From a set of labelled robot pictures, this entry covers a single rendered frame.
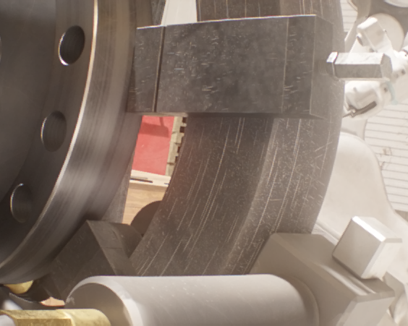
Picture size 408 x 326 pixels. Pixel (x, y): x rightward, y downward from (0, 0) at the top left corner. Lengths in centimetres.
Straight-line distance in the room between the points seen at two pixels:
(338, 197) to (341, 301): 76
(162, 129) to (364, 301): 433
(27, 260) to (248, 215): 23
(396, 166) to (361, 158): 895
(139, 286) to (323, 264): 20
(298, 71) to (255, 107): 5
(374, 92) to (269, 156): 58
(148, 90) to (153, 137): 421
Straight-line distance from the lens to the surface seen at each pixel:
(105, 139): 69
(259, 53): 61
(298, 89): 59
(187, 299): 49
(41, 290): 94
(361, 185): 135
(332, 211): 134
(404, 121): 1032
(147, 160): 488
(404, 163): 1022
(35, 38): 70
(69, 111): 68
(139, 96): 69
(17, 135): 70
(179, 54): 66
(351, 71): 57
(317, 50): 59
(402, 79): 122
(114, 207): 91
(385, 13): 146
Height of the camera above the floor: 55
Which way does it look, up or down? level
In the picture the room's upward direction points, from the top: 9 degrees clockwise
